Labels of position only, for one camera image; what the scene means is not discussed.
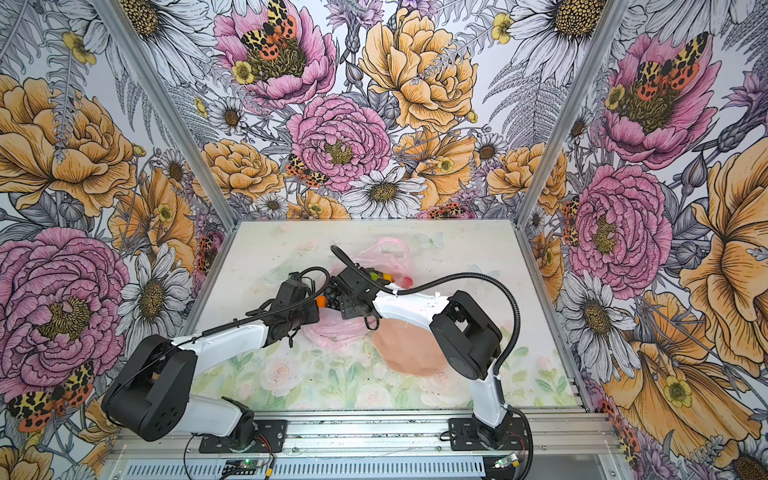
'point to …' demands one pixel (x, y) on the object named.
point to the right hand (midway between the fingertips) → (359, 312)
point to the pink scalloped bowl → (409, 348)
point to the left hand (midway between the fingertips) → (312, 314)
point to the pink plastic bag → (388, 257)
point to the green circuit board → (242, 467)
